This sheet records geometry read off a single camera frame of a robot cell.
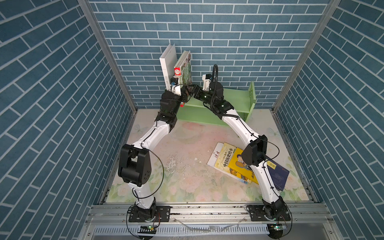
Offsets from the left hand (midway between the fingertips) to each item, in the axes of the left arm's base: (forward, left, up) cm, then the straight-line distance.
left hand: (183, 83), depth 79 cm
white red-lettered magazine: (-24, -18, -38) cm, 49 cm away
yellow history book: (-27, -24, -37) cm, 52 cm away
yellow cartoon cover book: (-30, -32, -36) cm, 57 cm away
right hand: (+1, -2, -3) cm, 4 cm away
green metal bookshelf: (-3, -6, -17) cm, 19 cm away
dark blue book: (-36, -54, -35) cm, 74 cm away
